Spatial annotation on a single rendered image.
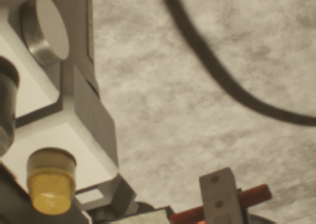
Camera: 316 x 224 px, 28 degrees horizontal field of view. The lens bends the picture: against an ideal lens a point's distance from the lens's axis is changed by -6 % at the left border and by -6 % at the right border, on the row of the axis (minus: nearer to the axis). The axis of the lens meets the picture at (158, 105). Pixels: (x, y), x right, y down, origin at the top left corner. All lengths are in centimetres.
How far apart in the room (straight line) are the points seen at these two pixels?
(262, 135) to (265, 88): 13
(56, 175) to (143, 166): 79
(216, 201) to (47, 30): 18
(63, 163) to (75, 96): 5
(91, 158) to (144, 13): 53
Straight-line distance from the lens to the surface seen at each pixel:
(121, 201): 56
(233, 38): 104
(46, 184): 46
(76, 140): 47
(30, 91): 44
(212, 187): 50
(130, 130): 117
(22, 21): 42
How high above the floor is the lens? 77
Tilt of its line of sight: 43 degrees down
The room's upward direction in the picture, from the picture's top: 172 degrees clockwise
